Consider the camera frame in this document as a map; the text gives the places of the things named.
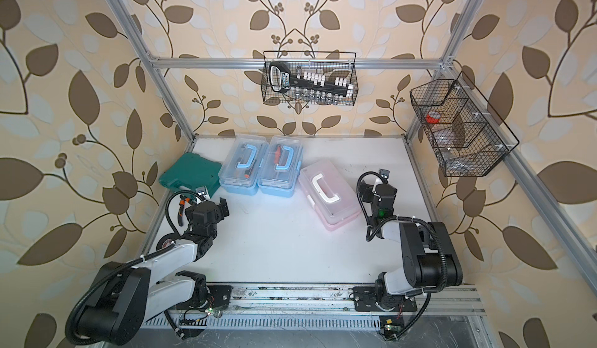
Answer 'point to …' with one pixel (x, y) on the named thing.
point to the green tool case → (192, 171)
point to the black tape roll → (159, 246)
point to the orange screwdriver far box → (277, 155)
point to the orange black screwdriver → (246, 174)
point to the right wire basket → (469, 137)
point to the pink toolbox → (323, 186)
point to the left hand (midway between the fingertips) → (205, 200)
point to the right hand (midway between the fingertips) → (376, 183)
